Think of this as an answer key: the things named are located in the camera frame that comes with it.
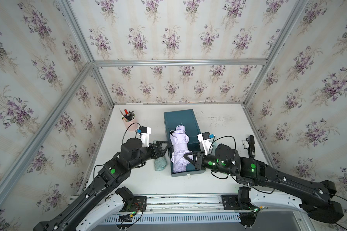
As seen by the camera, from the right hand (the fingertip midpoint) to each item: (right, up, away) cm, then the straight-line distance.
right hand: (185, 157), depth 60 cm
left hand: (-8, +4, +5) cm, 10 cm away
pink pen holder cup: (-37, +12, +36) cm, 53 cm away
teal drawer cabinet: (-6, +15, +22) cm, 27 cm away
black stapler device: (+44, -1, +32) cm, 55 cm away
